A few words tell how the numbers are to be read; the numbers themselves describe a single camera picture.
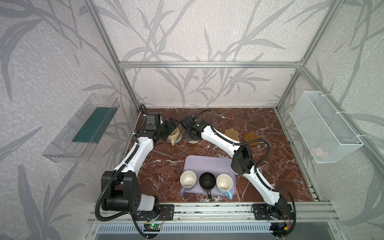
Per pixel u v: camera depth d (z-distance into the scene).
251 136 1.02
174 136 0.94
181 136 1.01
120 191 0.42
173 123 0.77
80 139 0.63
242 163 0.59
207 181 0.82
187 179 0.83
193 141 0.99
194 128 0.68
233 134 1.08
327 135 0.62
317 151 0.73
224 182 0.81
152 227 0.72
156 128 0.67
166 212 0.73
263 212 0.74
